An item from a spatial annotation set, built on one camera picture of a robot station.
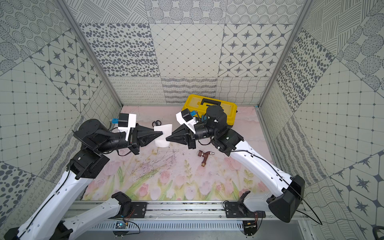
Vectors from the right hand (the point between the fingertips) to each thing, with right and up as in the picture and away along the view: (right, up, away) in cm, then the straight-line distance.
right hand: (168, 138), depth 55 cm
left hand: (-2, +5, -7) cm, 8 cm away
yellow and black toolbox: (+11, +16, +43) cm, 47 cm away
